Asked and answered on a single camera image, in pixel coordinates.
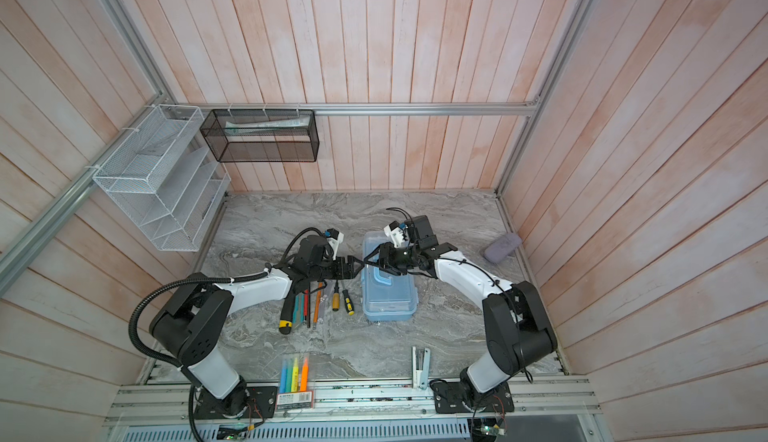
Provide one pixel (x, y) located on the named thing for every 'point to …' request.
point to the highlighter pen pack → (295, 382)
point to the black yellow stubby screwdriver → (348, 303)
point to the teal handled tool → (298, 315)
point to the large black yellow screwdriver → (286, 316)
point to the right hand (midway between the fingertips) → (369, 263)
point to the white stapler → (420, 377)
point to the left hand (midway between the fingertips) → (356, 270)
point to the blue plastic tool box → (387, 296)
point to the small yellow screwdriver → (336, 298)
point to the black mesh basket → (262, 135)
